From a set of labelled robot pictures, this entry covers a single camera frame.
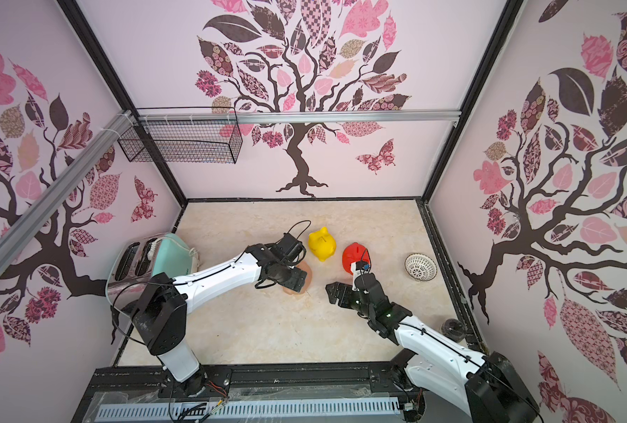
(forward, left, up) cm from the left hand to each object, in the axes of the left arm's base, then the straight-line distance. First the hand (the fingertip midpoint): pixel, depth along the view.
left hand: (292, 282), depth 86 cm
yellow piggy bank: (+15, -10, +1) cm, 18 cm away
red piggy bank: (+10, -22, +3) cm, 24 cm away
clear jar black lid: (-17, -47, +3) cm, 50 cm away
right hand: (-3, -15, +2) cm, 15 cm away
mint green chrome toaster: (+2, +47, +10) cm, 49 cm away
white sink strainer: (+9, -47, -6) cm, 49 cm away
